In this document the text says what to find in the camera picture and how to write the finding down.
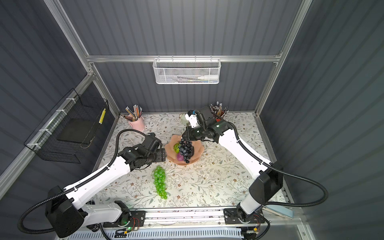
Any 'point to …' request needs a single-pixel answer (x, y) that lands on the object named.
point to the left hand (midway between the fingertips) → (160, 153)
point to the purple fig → (180, 157)
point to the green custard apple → (176, 147)
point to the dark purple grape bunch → (186, 149)
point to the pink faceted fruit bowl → (172, 156)
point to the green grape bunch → (159, 181)
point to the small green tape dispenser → (184, 120)
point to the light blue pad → (284, 211)
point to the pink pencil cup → (138, 124)
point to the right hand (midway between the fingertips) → (183, 137)
